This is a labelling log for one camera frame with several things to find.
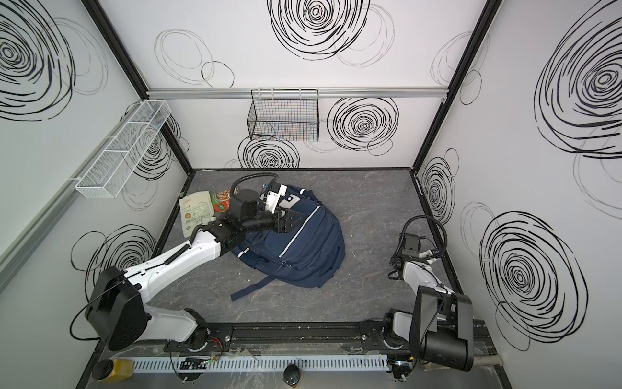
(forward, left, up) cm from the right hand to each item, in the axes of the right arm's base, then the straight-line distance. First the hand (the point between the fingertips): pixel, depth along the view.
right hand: (405, 262), depth 90 cm
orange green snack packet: (+28, +77, +1) cm, 82 cm away
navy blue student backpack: (-3, +36, +12) cm, 38 cm away
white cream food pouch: (+22, +87, +1) cm, 89 cm away
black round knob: (-35, +39, +11) cm, 53 cm away
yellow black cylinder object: (-35, +85, +9) cm, 92 cm away
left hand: (+5, +38, +24) cm, 45 cm away
